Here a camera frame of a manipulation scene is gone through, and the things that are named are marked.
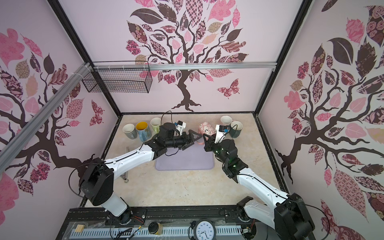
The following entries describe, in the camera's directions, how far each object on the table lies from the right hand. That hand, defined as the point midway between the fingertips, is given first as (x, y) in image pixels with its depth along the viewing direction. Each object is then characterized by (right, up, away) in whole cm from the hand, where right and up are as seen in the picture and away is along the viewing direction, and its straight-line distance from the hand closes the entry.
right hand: (204, 133), depth 76 cm
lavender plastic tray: (-5, -16, +18) cm, 25 cm away
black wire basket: (-69, +42, +46) cm, 93 cm away
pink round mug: (+1, +3, +2) cm, 4 cm away
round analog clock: (0, -45, -8) cm, 45 cm away
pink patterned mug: (+18, +8, +29) cm, 35 cm away
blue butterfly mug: (-39, +1, +22) cm, 45 cm away
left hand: (-3, -4, +2) cm, 6 cm away
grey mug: (-48, +1, +21) cm, 53 cm away
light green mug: (-33, +5, +27) cm, 43 cm away
